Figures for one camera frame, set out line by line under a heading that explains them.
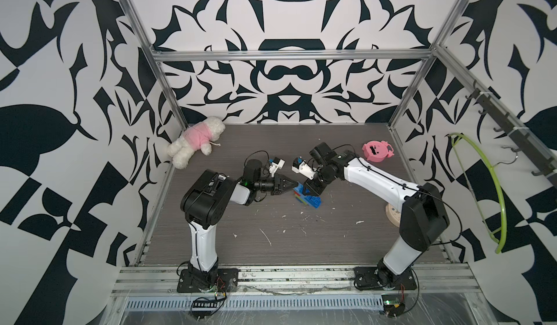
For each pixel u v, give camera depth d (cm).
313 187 75
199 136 104
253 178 78
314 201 85
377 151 105
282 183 83
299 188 86
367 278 75
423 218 46
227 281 74
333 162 63
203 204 52
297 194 88
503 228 59
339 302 71
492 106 65
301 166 78
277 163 88
